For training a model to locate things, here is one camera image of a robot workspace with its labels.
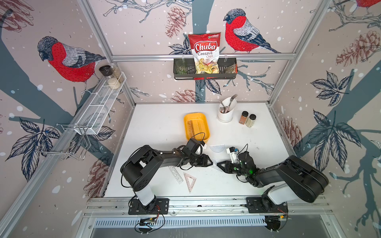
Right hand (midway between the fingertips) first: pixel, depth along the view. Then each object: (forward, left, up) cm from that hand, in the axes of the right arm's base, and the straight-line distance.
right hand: (218, 164), depth 87 cm
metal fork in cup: (+42, -11, +16) cm, 46 cm away
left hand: (0, +4, +2) cm, 5 cm away
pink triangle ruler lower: (-13, +16, -1) cm, 21 cm away
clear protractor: (+11, -1, -1) cm, 12 cm away
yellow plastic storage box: (+29, +14, -1) cm, 32 cm away
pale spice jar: (+30, -24, +6) cm, 39 cm away
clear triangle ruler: (-1, +2, -1) cm, 2 cm away
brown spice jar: (+32, -19, +7) cm, 38 cm away
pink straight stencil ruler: (+26, +18, 0) cm, 31 cm away
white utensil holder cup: (+35, -9, +3) cm, 36 cm away
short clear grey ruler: (-7, +24, -1) cm, 25 cm away
